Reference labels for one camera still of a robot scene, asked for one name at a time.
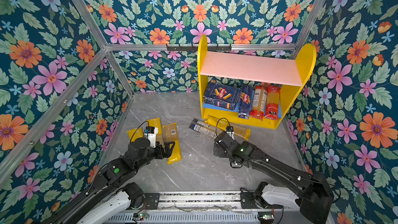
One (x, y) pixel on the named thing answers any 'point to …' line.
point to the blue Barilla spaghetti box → (244, 111)
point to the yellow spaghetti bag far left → (138, 133)
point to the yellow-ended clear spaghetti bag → (170, 134)
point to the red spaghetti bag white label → (258, 102)
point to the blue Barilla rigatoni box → (222, 96)
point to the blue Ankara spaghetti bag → (203, 127)
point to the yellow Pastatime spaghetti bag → (156, 122)
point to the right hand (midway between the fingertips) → (221, 148)
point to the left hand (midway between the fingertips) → (170, 141)
